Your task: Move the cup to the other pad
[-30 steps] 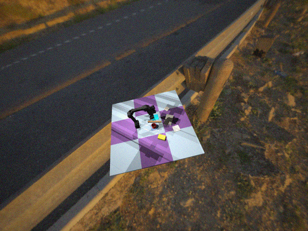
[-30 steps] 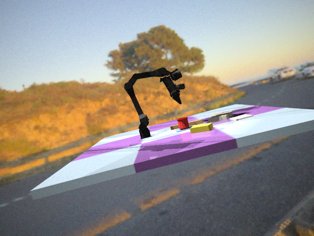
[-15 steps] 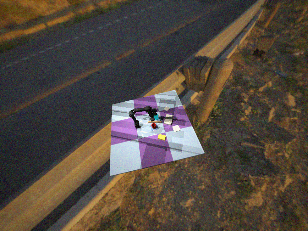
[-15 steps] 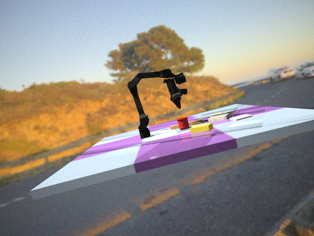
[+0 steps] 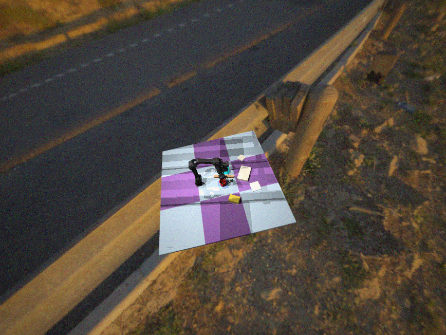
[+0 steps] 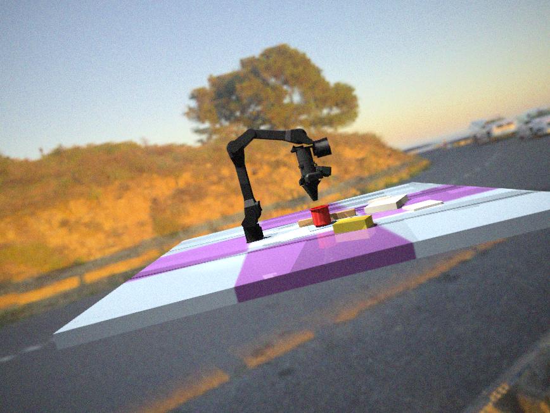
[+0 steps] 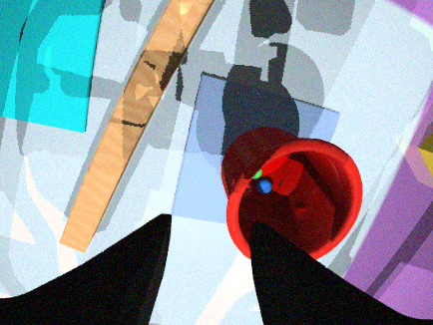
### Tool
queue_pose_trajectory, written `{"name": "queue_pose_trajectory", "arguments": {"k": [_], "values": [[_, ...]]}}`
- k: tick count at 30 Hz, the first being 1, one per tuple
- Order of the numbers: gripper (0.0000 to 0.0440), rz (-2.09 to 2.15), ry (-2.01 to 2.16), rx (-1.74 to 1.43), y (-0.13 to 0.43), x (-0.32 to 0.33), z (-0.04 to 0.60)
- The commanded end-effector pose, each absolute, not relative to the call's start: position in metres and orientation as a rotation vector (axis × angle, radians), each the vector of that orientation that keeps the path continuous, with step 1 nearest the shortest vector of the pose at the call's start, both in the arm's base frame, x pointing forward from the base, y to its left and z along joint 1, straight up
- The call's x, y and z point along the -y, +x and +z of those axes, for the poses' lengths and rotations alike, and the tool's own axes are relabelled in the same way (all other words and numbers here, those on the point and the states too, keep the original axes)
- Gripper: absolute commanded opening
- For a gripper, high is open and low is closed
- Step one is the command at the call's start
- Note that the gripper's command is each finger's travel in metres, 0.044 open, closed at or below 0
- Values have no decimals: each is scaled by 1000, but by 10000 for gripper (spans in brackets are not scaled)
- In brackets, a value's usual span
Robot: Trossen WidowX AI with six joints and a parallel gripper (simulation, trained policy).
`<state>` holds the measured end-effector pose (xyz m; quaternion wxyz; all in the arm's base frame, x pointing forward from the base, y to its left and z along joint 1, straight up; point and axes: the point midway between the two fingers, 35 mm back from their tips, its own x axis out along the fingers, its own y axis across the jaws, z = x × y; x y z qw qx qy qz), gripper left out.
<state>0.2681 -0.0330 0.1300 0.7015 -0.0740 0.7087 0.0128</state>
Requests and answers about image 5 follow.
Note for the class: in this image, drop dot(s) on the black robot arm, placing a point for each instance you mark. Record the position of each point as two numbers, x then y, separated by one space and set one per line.
217 162

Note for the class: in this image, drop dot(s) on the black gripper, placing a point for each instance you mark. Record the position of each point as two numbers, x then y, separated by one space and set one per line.
221 175

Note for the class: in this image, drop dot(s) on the yellow rectangular block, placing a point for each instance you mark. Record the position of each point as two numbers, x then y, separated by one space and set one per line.
234 199

